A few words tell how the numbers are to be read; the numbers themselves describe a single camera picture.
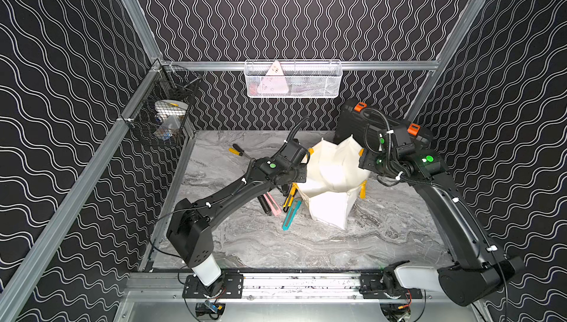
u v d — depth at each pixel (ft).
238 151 3.71
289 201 3.05
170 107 2.62
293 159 2.01
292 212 2.98
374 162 2.08
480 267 1.26
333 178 3.20
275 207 3.03
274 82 2.94
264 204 3.09
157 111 2.72
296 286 2.50
